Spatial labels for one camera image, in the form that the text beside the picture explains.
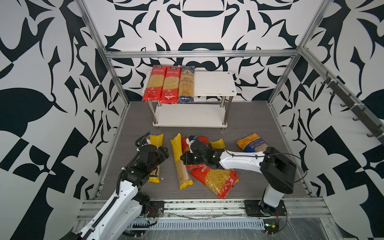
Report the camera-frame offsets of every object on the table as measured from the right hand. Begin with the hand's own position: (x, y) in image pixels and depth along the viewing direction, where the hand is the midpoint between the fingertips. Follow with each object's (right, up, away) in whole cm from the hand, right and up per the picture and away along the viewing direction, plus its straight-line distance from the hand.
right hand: (179, 155), depth 82 cm
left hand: (-8, +4, -1) cm, 9 cm away
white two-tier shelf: (+15, +39, -1) cm, 42 cm away
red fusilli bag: (+22, -13, -3) cm, 25 cm away
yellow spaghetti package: (-16, +6, +14) cm, 22 cm away
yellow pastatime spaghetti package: (+3, -11, -6) cm, 13 cm away
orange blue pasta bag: (+43, +5, +8) cm, 44 cm away
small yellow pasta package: (+23, +4, +14) cm, 27 cm away
